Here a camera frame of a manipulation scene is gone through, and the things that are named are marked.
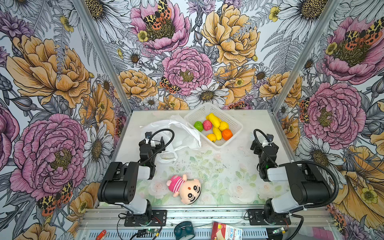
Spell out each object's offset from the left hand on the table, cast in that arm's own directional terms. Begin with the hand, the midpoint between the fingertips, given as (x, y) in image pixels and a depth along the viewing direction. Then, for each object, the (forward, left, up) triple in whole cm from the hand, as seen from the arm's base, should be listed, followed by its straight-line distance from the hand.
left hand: (155, 141), depth 94 cm
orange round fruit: (+7, -46, -3) cm, 46 cm away
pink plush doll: (-29, -21, 0) cm, 36 cm away
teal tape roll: (-46, -19, 0) cm, 50 cm away
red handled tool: (-46, +19, -9) cm, 51 cm away
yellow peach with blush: (+3, -36, -1) cm, 36 cm away
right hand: (-3, -66, 0) cm, 66 cm away
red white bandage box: (-46, -36, -4) cm, 59 cm away
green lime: (+14, -27, -2) cm, 31 cm away
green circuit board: (-45, -3, -8) cm, 46 cm away
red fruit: (+14, -33, -2) cm, 36 cm away
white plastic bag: (0, -14, +8) cm, 16 cm away
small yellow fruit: (+17, -39, -1) cm, 42 cm away
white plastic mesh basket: (+26, -28, -1) cm, 38 cm away
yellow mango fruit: (+8, -40, -4) cm, 41 cm away
